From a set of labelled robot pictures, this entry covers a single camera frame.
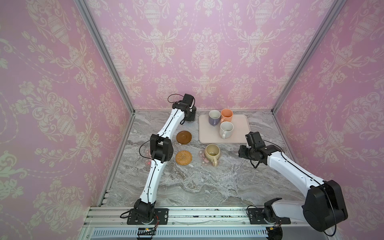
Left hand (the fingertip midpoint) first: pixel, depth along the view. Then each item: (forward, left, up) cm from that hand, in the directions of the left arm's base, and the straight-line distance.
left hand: (208, 132), depth 98 cm
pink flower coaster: (-17, +38, -9) cm, 43 cm away
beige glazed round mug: (-11, -2, -5) cm, 13 cm away
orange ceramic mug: (+15, -13, +1) cm, 20 cm away
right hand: (-18, -21, +4) cm, 28 cm away
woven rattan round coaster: (-14, +16, -8) cm, 23 cm away
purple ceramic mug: (+18, -6, -4) cm, 19 cm away
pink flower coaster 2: (-17, +2, -8) cm, 19 cm away
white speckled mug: (+4, -12, -2) cm, 13 cm away
